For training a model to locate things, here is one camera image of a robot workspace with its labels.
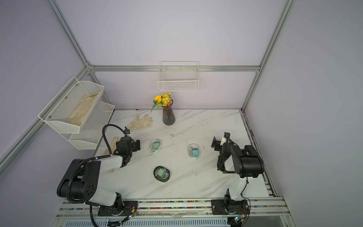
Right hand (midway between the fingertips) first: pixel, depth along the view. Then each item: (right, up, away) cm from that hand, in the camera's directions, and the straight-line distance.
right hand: (221, 139), depth 98 cm
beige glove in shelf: (-85, +24, -15) cm, 89 cm away
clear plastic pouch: (-22, -9, -4) cm, 24 cm away
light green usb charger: (-40, -19, -14) cm, 46 cm away
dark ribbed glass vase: (-38, +16, +9) cm, 42 cm away
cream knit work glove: (-58, +13, +15) cm, 62 cm away
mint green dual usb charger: (-46, -4, -2) cm, 46 cm away
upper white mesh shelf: (-90, +20, -19) cm, 94 cm away
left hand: (-64, -2, -3) cm, 64 cm away
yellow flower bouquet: (-40, +27, -5) cm, 48 cm away
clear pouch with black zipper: (-41, -21, -16) cm, 49 cm away
